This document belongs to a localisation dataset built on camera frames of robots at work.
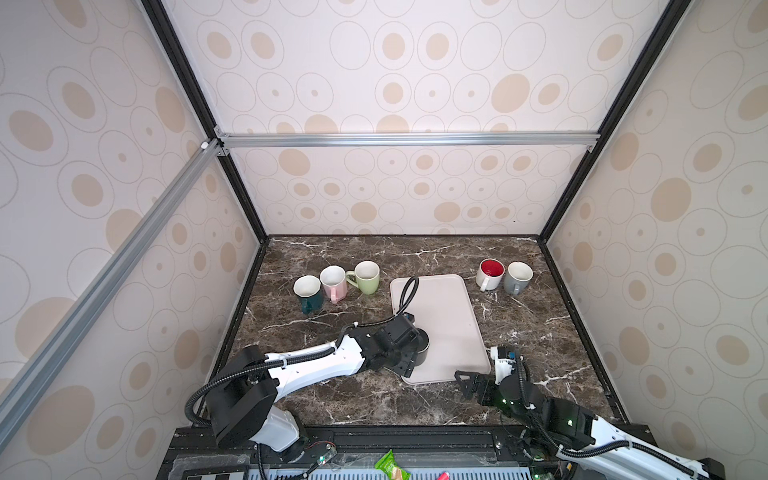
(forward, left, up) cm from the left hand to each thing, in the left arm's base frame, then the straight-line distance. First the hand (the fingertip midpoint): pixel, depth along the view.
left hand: (413, 357), depth 81 cm
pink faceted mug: (+26, +25, -1) cm, 36 cm away
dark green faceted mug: (+23, +33, -1) cm, 40 cm away
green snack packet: (-24, +7, -4) cm, 25 cm away
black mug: (+3, -2, -7) cm, 8 cm away
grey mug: (+27, -35, 0) cm, 44 cm away
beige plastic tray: (+20, -11, -10) cm, 25 cm away
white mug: (+31, -28, -4) cm, 41 cm away
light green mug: (+27, +15, 0) cm, 31 cm away
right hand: (-5, -14, -1) cm, 15 cm away
